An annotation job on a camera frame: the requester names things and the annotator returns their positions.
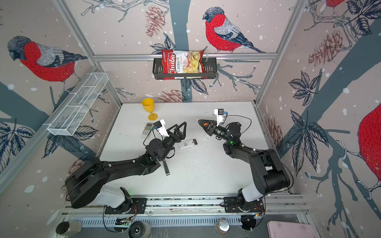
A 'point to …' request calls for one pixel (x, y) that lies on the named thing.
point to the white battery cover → (207, 136)
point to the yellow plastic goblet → (149, 105)
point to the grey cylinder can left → (68, 227)
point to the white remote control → (187, 144)
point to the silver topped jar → (222, 225)
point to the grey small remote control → (148, 128)
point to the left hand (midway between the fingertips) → (182, 125)
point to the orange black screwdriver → (204, 122)
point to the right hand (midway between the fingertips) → (196, 125)
